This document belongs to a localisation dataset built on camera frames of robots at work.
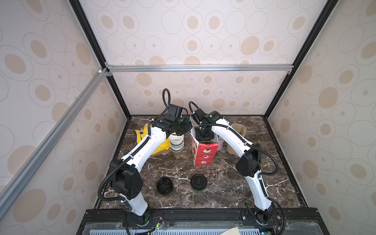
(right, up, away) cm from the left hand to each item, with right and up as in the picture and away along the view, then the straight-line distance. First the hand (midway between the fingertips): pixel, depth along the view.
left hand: (199, 124), depth 79 cm
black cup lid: (-19, -34, +2) cm, 39 cm away
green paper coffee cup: (0, -34, -5) cm, 34 cm away
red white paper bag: (+3, -15, -1) cm, 16 cm away
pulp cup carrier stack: (+30, -3, +21) cm, 37 cm away
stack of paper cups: (-13, -11, +5) cm, 17 cm away
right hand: (+5, -8, +11) cm, 14 cm away
